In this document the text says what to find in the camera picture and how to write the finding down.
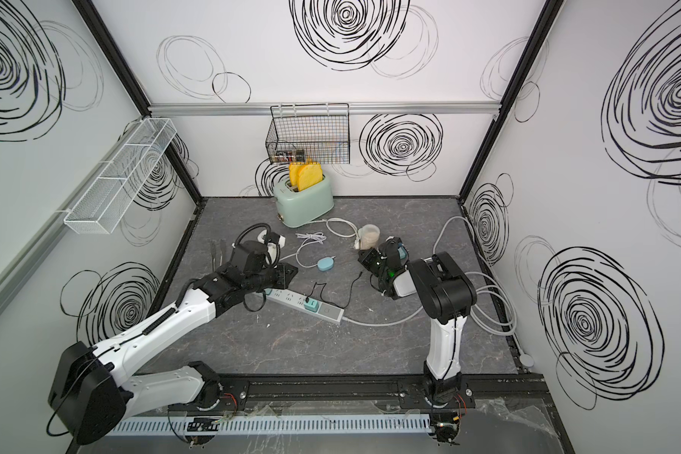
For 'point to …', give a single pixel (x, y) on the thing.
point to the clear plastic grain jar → (369, 235)
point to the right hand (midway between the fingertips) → (362, 248)
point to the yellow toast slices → (305, 175)
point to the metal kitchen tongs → (220, 244)
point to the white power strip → (327, 311)
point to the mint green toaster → (296, 209)
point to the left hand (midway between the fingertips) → (297, 270)
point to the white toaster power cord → (327, 219)
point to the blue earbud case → (325, 264)
